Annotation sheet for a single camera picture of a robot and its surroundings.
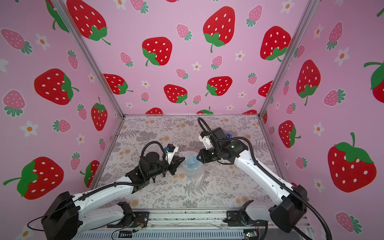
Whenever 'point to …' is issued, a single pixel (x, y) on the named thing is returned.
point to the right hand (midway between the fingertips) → (196, 159)
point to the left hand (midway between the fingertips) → (185, 158)
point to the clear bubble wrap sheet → (181, 168)
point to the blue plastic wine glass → (192, 164)
